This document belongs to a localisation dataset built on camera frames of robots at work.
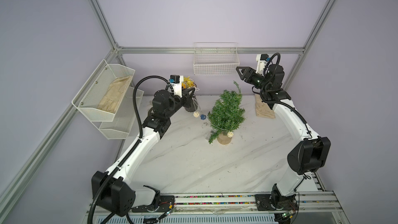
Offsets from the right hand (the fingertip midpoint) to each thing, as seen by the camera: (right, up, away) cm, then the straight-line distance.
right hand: (239, 71), depth 77 cm
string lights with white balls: (-22, -22, +3) cm, 31 cm away
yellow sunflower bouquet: (-28, -3, +15) cm, 32 cm away
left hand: (-23, -11, -6) cm, 26 cm away
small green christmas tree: (-7, -22, -4) cm, 24 cm away
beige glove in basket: (-65, -14, +1) cm, 67 cm away
